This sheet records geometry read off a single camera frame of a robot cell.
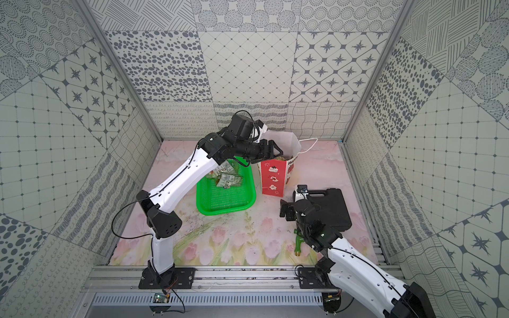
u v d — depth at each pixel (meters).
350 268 0.50
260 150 0.63
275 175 0.85
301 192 0.69
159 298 0.71
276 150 0.67
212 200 0.95
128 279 0.76
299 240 0.81
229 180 0.98
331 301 0.73
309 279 0.73
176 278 0.73
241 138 0.57
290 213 0.72
